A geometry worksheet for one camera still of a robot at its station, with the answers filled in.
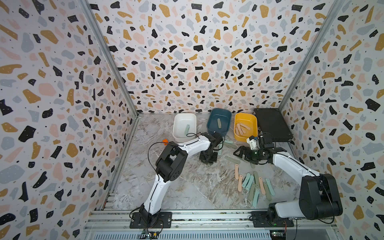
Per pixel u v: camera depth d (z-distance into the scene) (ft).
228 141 3.48
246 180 2.87
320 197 1.40
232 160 3.12
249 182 2.83
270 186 2.80
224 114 3.94
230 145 3.40
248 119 3.72
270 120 3.62
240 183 2.81
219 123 3.79
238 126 3.69
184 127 3.74
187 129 3.69
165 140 3.43
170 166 1.79
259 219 2.43
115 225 2.42
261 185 2.80
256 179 2.87
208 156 2.69
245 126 3.71
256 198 2.66
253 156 2.55
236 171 2.95
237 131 3.58
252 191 2.73
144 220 2.07
